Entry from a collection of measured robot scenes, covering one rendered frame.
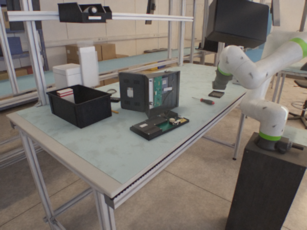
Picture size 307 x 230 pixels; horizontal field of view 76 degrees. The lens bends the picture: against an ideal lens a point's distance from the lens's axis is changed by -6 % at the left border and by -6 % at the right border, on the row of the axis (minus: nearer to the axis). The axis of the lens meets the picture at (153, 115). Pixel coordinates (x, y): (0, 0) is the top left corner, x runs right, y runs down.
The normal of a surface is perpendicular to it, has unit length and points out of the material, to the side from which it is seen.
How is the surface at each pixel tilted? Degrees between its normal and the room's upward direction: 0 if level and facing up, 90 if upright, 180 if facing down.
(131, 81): 90
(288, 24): 90
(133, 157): 0
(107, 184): 0
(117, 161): 0
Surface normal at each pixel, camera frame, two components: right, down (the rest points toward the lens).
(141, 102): -0.40, 0.37
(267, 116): -0.89, 0.18
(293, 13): -0.63, 0.32
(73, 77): 0.78, 0.26
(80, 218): 0.00, -0.91
